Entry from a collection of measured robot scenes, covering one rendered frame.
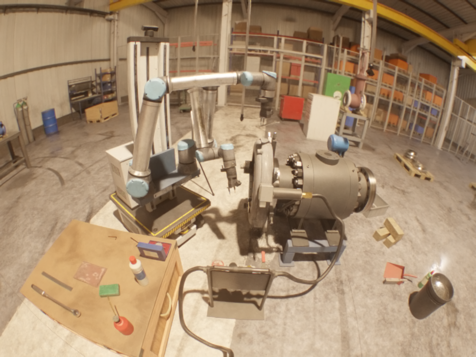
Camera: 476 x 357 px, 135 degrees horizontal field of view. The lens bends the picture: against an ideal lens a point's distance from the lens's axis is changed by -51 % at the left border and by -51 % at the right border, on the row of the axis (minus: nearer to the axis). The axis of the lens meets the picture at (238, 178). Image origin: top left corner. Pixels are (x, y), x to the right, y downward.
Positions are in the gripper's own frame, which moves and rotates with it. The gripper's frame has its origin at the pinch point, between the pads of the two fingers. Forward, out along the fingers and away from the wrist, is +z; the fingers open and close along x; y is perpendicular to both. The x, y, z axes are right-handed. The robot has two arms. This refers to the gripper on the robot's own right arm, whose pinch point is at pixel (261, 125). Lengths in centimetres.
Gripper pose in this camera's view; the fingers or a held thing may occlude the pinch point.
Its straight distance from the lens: 138.6
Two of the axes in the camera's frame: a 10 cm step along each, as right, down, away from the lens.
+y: 7.4, -3.4, 5.7
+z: -0.5, 8.2, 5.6
